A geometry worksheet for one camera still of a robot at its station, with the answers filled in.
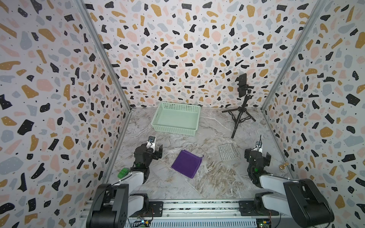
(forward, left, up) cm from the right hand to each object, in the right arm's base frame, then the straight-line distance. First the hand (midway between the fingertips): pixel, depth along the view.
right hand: (260, 151), depth 88 cm
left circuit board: (-38, +67, -8) cm, 78 cm away
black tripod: (+25, +10, +5) cm, 27 cm away
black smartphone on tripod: (+33, +11, +26) cm, 43 cm away
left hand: (+2, +65, +3) cm, 65 cm away
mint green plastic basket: (+27, +55, -1) cm, 61 cm away
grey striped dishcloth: (+2, +18, -6) cm, 19 cm away
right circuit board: (-36, +6, -9) cm, 37 cm away
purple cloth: (-6, +45, -6) cm, 46 cm away
